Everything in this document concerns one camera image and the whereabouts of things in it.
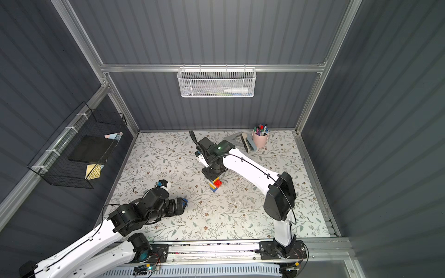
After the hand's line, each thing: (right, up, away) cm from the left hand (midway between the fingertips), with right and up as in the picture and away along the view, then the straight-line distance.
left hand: (180, 207), depth 74 cm
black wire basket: (-43, +20, -12) cm, 49 cm away
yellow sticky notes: (-27, +17, -14) cm, 35 cm away
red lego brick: (+16, +9, +9) cm, 20 cm away
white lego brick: (+13, +7, +11) cm, 19 cm away
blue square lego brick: (+13, +3, +18) cm, 23 cm away
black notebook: (-39, +25, +2) cm, 47 cm away
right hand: (+13, +12, +6) cm, 18 cm away
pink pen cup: (+41, +34, +30) cm, 61 cm away
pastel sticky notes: (-34, +31, +8) cm, 47 cm away
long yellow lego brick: (+15, +12, -3) cm, 20 cm away
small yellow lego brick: (+13, +6, +13) cm, 19 cm away
